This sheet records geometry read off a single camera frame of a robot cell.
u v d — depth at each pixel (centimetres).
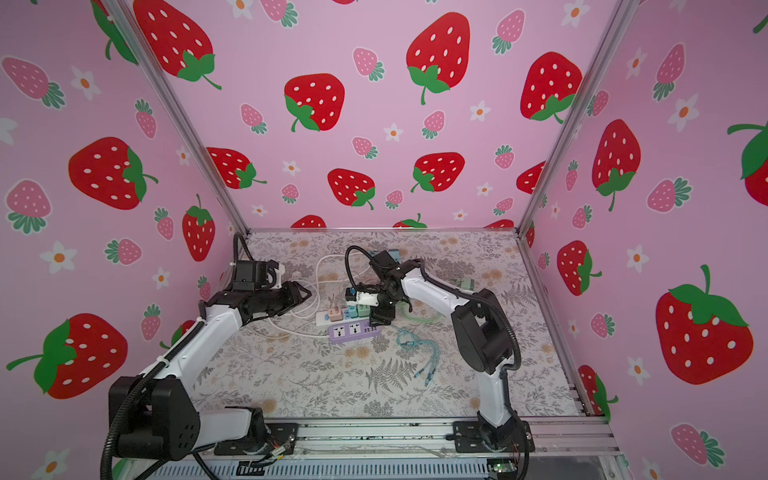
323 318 93
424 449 73
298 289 79
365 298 80
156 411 40
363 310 90
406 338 93
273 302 73
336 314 90
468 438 73
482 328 52
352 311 90
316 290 103
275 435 74
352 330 90
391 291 76
